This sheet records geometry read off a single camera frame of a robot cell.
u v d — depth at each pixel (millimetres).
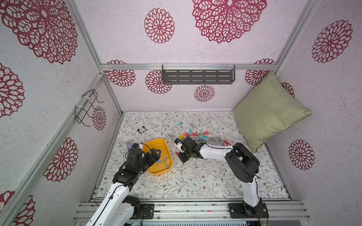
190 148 749
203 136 1058
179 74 930
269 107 844
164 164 897
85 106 763
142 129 1064
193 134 1062
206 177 858
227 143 1025
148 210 735
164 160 919
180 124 1128
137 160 621
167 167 877
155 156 706
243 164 513
